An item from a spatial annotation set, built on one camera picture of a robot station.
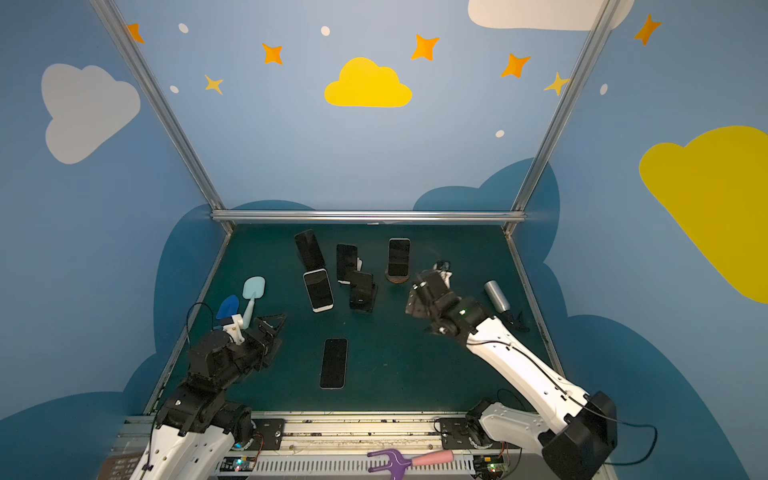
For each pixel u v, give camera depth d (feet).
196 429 1.69
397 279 3.52
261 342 2.13
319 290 3.50
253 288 3.35
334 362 2.85
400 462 2.32
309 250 3.44
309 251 3.43
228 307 3.23
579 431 1.24
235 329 2.27
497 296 3.24
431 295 1.87
